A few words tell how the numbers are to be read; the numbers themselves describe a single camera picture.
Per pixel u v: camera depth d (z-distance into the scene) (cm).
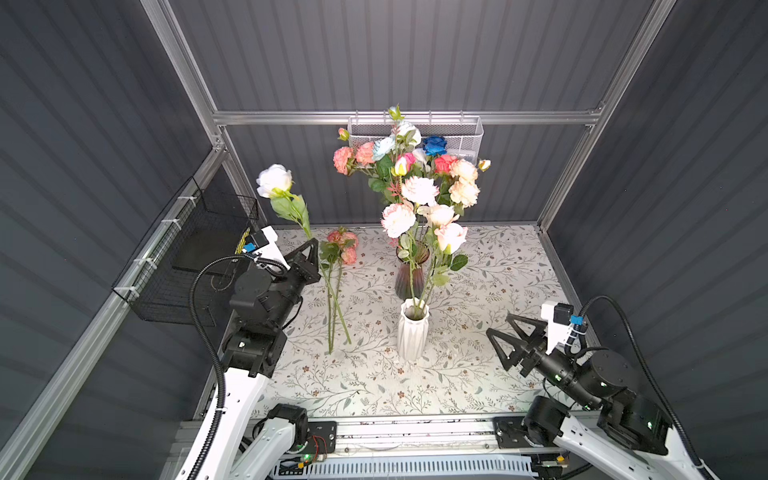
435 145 76
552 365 53
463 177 72
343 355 87
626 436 45
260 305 46
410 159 75
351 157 82
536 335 61
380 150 72
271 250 55
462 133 99
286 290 54
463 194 74
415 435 76
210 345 47
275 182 60
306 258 63
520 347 51
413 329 72
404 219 57
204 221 83
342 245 111
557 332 52
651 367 67
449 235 55
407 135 72
